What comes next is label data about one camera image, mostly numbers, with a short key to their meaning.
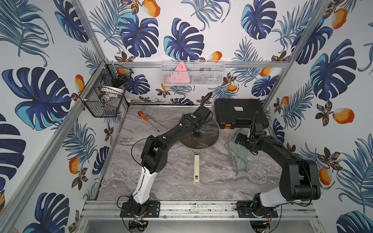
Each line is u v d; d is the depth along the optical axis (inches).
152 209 29.1
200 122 26.4
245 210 28.8
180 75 35.6
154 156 20.9
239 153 36.5
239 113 43.5
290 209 30.3
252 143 26.6
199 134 33.2
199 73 39.7
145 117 44.6
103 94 32.9
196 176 29.0
